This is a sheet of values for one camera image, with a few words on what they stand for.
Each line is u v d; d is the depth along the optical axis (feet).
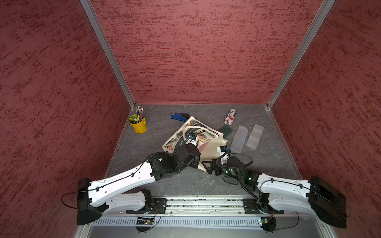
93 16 2.42
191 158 1.63
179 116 3.55
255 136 3.38
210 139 2.43
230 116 3.61
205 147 3.01
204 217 2.34
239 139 3.28
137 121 3.20
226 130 3.45
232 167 1.83
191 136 1.96
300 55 2.94
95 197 1.30
